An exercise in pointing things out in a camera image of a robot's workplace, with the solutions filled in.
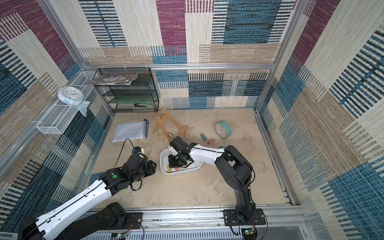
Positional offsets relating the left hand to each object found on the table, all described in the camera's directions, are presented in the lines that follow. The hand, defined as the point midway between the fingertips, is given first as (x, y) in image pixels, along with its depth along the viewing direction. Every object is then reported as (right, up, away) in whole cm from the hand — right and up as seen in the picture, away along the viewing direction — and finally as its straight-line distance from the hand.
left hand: (154, 164), depth 79 cm
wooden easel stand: (-6, +24, +40) cm, 47 cm away
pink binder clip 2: (-2, -3, -10) cm, 11 cm away
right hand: (+6, -2, +9) cm, 11 cm away
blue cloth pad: (-36, -9, +8) cm, 38 cm away
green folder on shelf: (-22, +39, +31) cm, 55 cm away
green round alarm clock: (+40, +18, +18) cm, 47 cm away
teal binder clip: (+27, +12, +23) cm, 38 cm away
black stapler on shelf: (-17, +35, +32) cm, 50 cm away
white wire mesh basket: (-44, +25, -7) cm, 51 cm away
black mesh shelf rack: (-16, +49, +29) cm, 59 cm away
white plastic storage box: (+3, -4, +11) cm, 12 cm away
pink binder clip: (+32, +10, +23) cm, 40 cm away
